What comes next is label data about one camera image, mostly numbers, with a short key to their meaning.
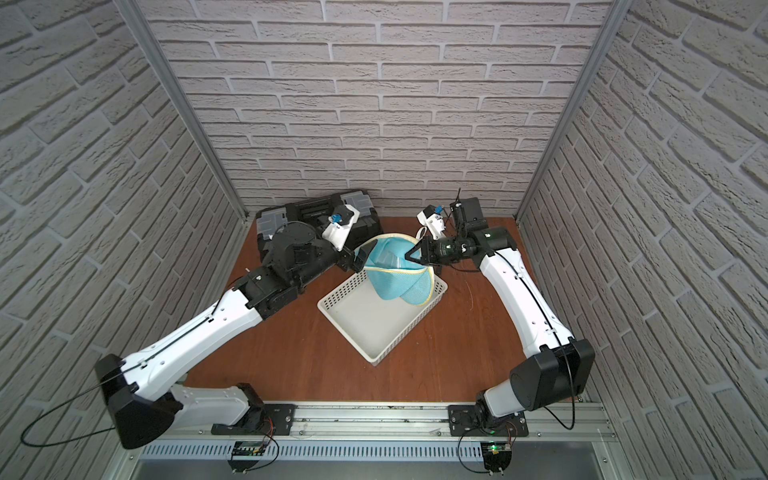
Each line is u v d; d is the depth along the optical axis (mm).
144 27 724
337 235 569
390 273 692
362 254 607
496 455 704
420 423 756
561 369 396
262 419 673
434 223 682
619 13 687
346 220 561
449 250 629
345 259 598
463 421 737
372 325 878
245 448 725
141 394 388
